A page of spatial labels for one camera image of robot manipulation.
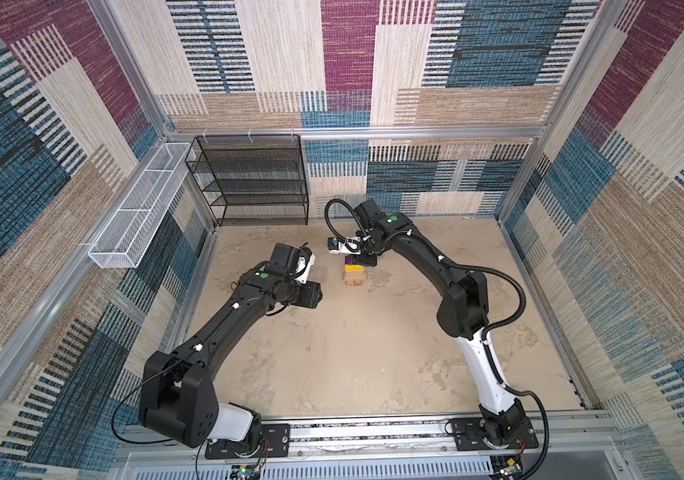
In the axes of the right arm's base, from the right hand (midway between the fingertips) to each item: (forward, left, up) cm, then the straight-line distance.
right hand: (358, 254), depth 95 cm
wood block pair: (-3, +2, -11) cm, 12 cm away
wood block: (-1, -1, -10) cm, 10 cm away
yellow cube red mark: (-2, +3, -4) cm, 5 cm away
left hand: (-14, +13, +2) cm, 19 cm away
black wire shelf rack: (+30, +36, +6) cm, 48 cm away
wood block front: (-2, +3, -8) cm, 9 cm away
